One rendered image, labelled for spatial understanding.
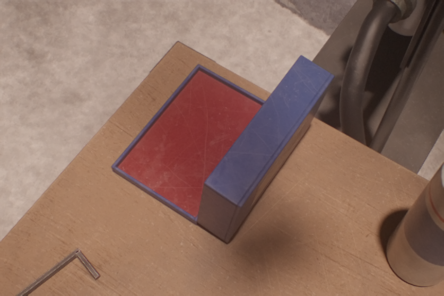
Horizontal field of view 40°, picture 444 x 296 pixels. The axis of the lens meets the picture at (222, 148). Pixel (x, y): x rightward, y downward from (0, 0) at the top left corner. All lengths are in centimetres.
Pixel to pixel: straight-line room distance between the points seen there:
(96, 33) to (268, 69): 38
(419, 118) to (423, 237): 76
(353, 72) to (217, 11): 64
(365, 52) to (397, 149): 46
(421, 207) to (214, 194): 17
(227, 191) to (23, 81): 88
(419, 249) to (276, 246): 14
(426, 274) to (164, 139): 30
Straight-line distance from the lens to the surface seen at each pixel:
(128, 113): 69
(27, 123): 128
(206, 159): 65
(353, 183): 66
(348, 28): 137
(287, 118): 54
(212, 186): 51
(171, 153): 65
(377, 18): 81
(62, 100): 129
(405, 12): 86
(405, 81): 98
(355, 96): 80
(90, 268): 62
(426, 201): 51
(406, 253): 58
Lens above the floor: 105
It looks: 62 degrees down
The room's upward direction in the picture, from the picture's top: straight up
